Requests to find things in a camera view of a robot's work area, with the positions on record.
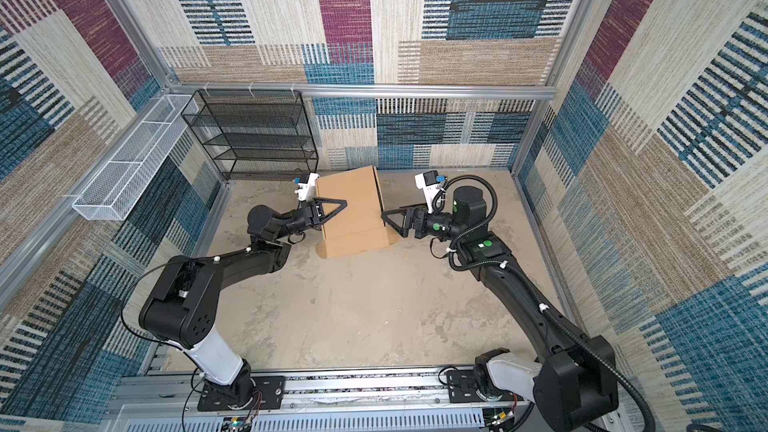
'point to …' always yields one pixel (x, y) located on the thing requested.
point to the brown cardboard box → (361, 225)
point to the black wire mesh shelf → (254, 134)
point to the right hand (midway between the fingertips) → (393, 217)
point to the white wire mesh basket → (112, 194)
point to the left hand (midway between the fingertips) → (347, 207)
